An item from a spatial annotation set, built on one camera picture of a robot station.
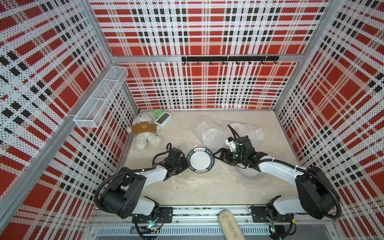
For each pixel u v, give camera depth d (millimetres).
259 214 734
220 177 862
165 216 737
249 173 839
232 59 891
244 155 675
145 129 1014
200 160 951
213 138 1011
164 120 1104
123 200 428
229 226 672
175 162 734
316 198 422
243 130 1009
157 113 1145
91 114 932
